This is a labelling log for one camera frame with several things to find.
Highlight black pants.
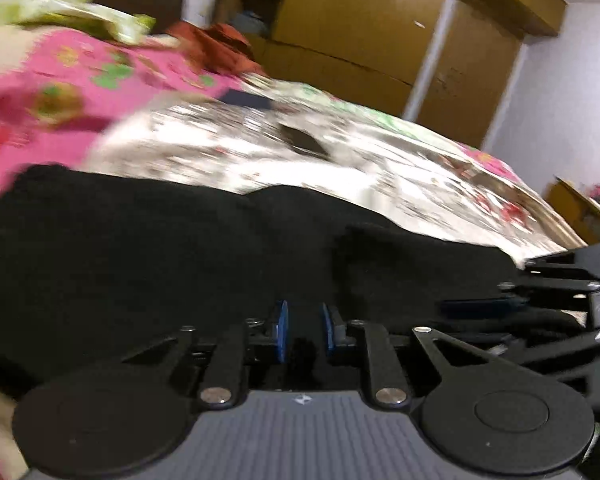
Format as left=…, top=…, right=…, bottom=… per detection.
left=0, top=162, right=588, bottom=403

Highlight pink floral bedsheet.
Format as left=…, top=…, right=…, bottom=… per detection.
left=0, top=26, right=523, bottom=211

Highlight rust red garment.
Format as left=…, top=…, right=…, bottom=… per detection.
left=166, top=22, right=267, bottom=79

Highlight grey storage box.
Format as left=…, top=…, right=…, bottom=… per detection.
left=229, top=9, right=268, bottom=38

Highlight wooden cabinet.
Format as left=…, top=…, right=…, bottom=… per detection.
left=544, top=176, right=600, bottom=247

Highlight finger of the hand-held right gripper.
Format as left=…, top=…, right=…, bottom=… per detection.
left=439, top=246, right=600, bottom=319
left=495, top=328, right=600, bottom=377

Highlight silver floral quilt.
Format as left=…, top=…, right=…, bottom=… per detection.
left=86, top=79, right=570, bottom=267

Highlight green white checked pillow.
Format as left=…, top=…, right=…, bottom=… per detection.
left=0, top=0, right=157, bottom=44

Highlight black phone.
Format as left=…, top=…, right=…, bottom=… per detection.
left=278, top=125, right=330, bottom=162

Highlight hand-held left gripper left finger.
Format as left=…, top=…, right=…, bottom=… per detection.
left=122, top=300, right=291, bottom=409

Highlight wooden wardrobe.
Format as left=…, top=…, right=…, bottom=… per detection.
left=229, top=0, right=567, bottom=103

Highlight wooden door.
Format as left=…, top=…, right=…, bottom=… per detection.
left=416, top=0, right=525, bottom=150

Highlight cream cloth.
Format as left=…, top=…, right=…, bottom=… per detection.
left=0, top=25, right=33, bottom=93

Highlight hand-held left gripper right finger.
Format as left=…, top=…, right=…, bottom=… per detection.
left=320, top=303, right=512, bottom=410

